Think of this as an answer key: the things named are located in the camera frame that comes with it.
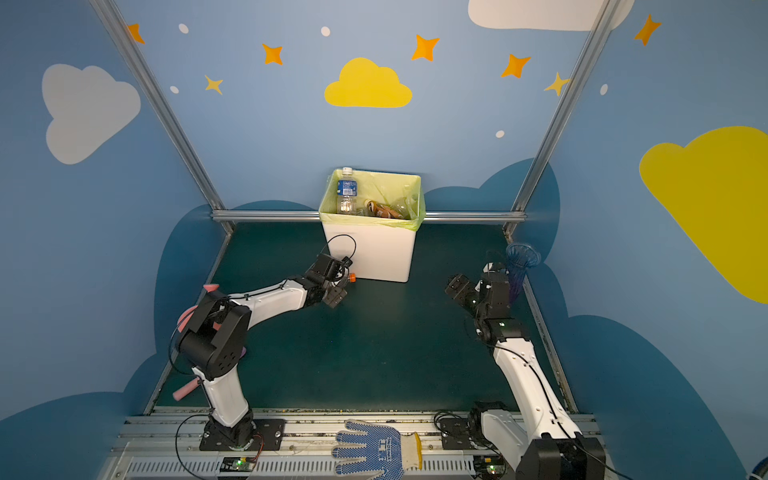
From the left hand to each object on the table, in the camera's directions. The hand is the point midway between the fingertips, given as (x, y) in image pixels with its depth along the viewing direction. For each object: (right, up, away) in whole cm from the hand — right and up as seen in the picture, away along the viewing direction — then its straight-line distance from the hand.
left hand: (330, 279), depth 98 cm
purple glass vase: (+59, +8, -9) cm, 60 cm away
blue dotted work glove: (+19, -40, -26) cm, 51 cm away
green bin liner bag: (+18, +28, +4) cm, 33 cm away
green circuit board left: (-17, -42, -27) cm, 53 cm away
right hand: (+40, +1, -15) cm, 43 cm away
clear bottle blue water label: (+7, +28, -5) cm, 29 cm away
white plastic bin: (+18, +14, -15) cm, 28 cm away
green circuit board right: (+44, -43, -27) cm, 67 cm away
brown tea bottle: (+17, +23, -2) cm, 29 cm away
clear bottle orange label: (+7, +1, +3) cm, 8 cm away
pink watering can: (-40, -10, -11) cm, 43 cm away
